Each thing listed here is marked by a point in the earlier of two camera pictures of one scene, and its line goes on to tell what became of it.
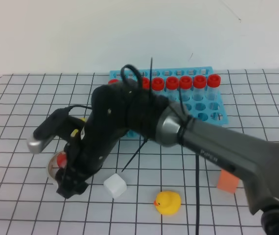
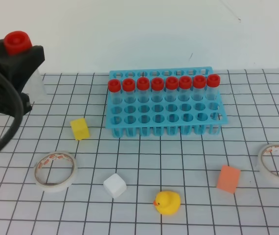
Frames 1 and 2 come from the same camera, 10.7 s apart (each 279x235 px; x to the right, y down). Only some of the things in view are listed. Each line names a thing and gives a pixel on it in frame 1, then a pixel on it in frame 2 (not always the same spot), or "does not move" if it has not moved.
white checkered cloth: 154,189 does not move
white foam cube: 115,186 does not move
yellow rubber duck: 167,202 does not move
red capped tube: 61,160 to 17,42
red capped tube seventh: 199,82 does not move
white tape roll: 53,167 to 61,186
